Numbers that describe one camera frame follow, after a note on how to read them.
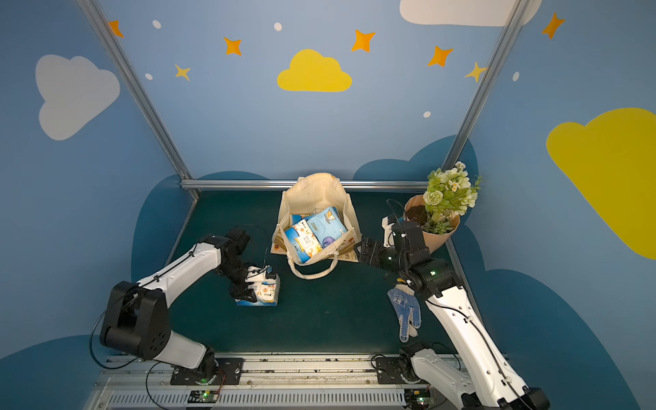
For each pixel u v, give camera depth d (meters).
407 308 0.86
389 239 0.61
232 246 0.65
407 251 0.51
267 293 0.78
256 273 0.73
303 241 0.84
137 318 0.43
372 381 0.74
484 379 0.38
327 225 0.84
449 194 0.84
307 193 0.91
